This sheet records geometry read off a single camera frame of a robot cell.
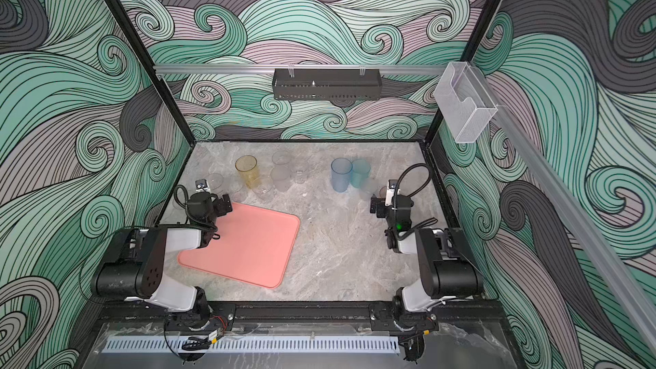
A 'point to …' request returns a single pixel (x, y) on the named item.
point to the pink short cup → (383, 192)
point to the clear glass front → (264, 190)
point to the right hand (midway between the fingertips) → (386, 194)
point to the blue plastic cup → (341, 173)
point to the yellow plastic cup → (248, 170)
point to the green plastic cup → (360, 170)
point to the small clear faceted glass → (300, 169)
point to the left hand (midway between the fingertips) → (212, 195)
